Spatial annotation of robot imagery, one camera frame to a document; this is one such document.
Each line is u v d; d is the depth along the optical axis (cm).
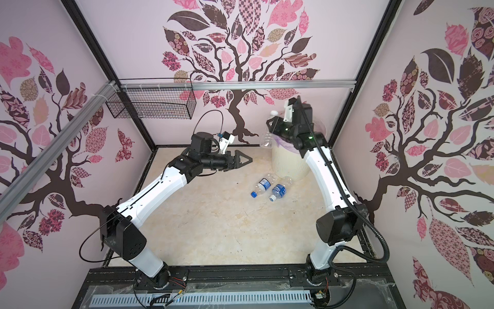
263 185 97
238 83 93
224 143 69
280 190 93
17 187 51
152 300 70
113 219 42
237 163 64
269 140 74
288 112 67
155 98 95
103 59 80
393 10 70
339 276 74
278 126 66
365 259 44
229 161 65
